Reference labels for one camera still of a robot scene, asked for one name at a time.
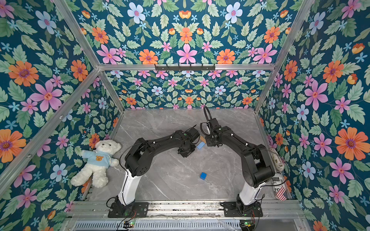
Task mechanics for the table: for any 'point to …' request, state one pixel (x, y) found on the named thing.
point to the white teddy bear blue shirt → (99, 160)
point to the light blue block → (200, 145)
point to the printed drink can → (279, 186)
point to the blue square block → (203, 175)
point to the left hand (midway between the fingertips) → (195, 152)
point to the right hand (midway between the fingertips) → (212, 140)
